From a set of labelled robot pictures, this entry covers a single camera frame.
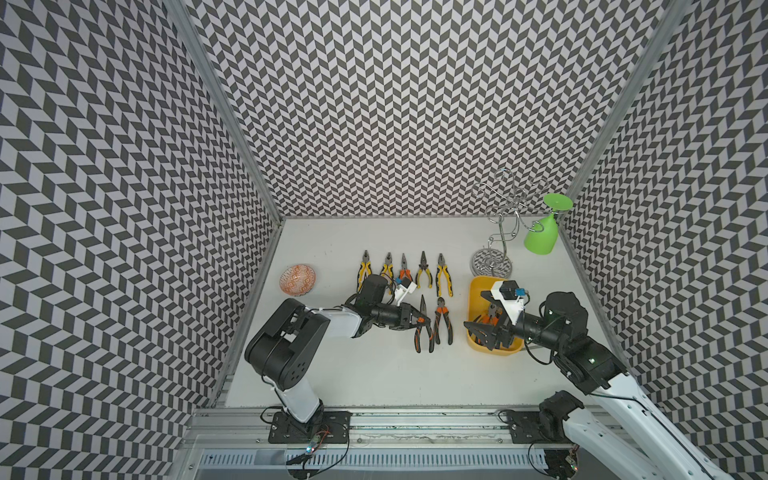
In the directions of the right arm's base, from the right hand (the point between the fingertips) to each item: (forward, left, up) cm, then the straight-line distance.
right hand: (475, 313), depth 70 cm
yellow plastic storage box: (+10, -5, -15) cm, 19 cm away
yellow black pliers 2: (+26, +23, -19) cm, 40 cm away
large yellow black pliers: (+24, +5, -21) cm, 32 cm away
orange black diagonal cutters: (+11, +5, -20) cm, 23 cm away
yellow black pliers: (+29, +30, -20) cm, 47 cm away
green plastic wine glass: (+22, -22, +1) cm, 31 cm away
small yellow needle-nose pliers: (+29, +10, -21) cm, 37 cm away
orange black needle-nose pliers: (+25, +17, -20) cm, 36 cm away
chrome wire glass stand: (+28, -14, -18) cm, 36 cm away
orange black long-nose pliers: (0, +13, -13) cm, 19 cm away
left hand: (+3, +11, -14) cm, 18 cm away
